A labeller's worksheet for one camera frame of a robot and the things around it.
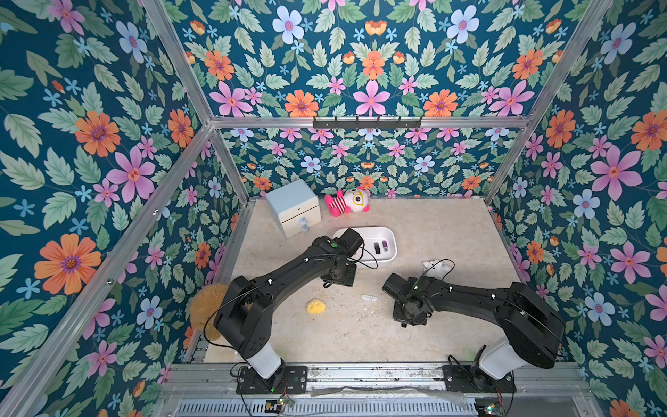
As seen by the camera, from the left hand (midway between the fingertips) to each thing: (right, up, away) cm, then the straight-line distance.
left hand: (349, 278), depth 84 cm
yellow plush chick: (-11, -10, +2) cm, 15 cm away
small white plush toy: (+31, +2, +8) cm, 32 cm away
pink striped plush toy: (+2, +28, +26) cm, 39 cm away
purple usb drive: (+14, +9, +19) cm, 26 cm away
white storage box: (+12, +10, +20) cm, 25 cm away
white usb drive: (+7, -8, +5) cm, 12 cm away
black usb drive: (+11, +8, +17) cm, 22 cm away
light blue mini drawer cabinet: (-20, +25, +14) cm, 35 cm away
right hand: (+17, -14, +1) cm, 22 cm away
